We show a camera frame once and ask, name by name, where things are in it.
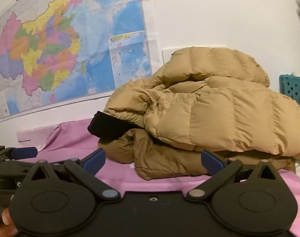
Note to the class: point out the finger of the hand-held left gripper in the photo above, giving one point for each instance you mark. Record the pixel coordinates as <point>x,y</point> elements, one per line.
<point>23,153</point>

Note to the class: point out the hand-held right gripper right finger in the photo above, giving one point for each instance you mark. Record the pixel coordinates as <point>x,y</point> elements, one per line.
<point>211,161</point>

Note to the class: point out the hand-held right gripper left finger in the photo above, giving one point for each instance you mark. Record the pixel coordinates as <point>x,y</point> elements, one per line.
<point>95,160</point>

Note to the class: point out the tan puffer jacket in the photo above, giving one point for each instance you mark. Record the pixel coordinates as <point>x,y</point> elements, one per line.
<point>214,113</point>

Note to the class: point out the person's left hand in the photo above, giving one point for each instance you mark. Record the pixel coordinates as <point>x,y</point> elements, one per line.
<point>7,218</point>

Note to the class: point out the pink flower print pillow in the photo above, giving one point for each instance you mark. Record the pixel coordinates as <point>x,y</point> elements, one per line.
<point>33,134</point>

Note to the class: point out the pink bed sheet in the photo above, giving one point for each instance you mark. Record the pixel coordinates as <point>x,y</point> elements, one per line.
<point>164,185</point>

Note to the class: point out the teal perforated basket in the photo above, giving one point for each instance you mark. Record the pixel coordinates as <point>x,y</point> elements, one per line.
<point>297,91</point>

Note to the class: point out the colourful wall map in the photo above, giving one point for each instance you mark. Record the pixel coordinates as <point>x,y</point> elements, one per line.
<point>65,42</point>

